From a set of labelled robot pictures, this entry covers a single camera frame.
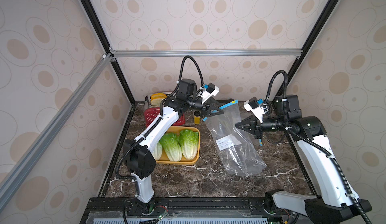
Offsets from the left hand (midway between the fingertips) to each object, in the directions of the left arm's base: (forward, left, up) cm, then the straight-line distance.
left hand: (224, 110), depth 66 cm
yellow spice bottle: (+19, +12, -29) cm, 37 cm away
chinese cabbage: (-7, +34, -30) cm, 46 cm away
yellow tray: (+11, +25, -34) cm, 44 cm away
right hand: (-7, -7, -1) cm, 10 cm away
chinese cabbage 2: (-2, +27, -27) cm, 38 cm away
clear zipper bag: (-15, -7, -12) cm, 20 cm away
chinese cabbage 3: (+2, +17, -29) cm, 34 cm away
